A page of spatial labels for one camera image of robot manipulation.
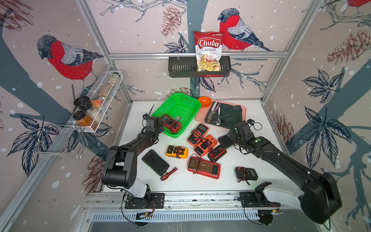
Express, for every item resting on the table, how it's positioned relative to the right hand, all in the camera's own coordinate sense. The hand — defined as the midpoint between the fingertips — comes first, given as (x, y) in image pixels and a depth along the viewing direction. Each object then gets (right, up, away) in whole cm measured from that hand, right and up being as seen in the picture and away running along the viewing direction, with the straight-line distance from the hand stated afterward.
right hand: (234, 133), depth 86 cm
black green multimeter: (-47, -18, 0) cm, 51 cm away
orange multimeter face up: (-22, -2, +9) cm, 24 cm away
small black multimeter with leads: (-11, -13, 0) cm, 17 cm away
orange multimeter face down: (-17, -9, +2) cm, 19 cm away
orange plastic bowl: (-14, +21, +28) cm, 38 cm away
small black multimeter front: (+4, -22, -7) cm, 23 cm away
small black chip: (-36, +8, +25) cm, 44 cm away
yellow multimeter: (-35, -12, +2) cm, 37 cm away
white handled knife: (-9, +14, +28) cm, 33 cm away
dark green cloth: (+7, +11, +26) cm, 29 cm away
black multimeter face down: (-4, -7, +7) cm, 10 cm away
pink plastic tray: (-18, +11, +23) cm, 32 cm away
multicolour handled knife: (-9, +11, +25) cm, 29 cm away
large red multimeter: (-19, -19, -4) cm, 27 cm away
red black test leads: (-40, -23, -4) cm, 46 cm away
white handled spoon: (-6, +6, +21) cm, 23 cm away
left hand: (-48, +5, +10) cm, 49 cm away
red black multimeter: (-38, +4, +12) cm, 40 cm away
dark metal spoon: (-2, +6, +21) cm, 22 cm away
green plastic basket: (-38, +18, +31) cm, 53 cm away
